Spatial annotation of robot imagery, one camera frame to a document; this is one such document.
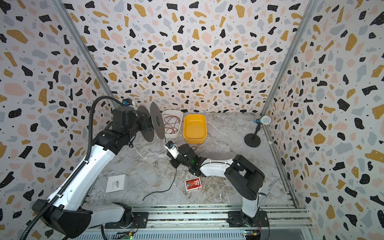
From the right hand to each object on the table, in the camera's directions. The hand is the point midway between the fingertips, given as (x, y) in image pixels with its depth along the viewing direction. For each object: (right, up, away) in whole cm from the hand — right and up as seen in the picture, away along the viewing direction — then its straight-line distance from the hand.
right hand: (164, 151), depth 83 cm
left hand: (-8, +20, -11) cm, 24 cm away
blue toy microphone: (+57, +18, +3) cm, 59 cm away
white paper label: (-26, -17, -1) cm, 31 cm away
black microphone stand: (+56, +4, +22) cm, 61 cm away
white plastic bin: (+2, +24, +35) cm, 42 cm away
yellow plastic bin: (+16, +11, +28) cm, 34 cm away
